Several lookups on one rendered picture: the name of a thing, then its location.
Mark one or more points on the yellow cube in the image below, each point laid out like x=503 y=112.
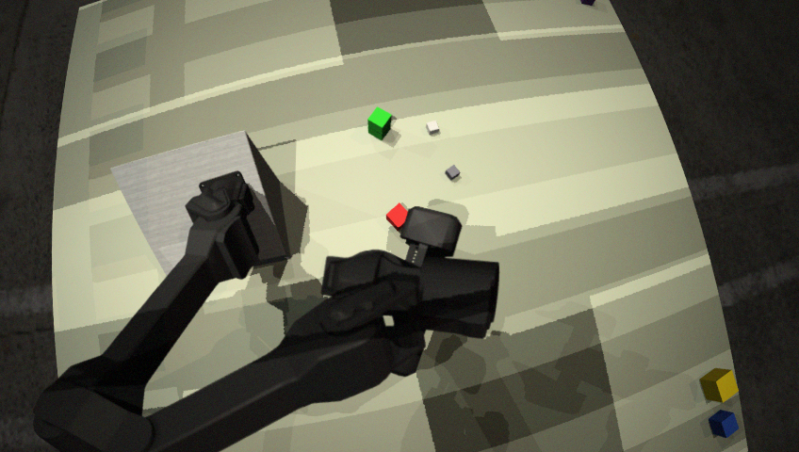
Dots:
x=719 y=385

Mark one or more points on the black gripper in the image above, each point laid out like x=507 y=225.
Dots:
x=430 y=233

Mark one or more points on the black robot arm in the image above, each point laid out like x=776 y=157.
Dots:
x=339 y=349

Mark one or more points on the green block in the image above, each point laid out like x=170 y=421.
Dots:
x=377 y=135
x=379 y=120

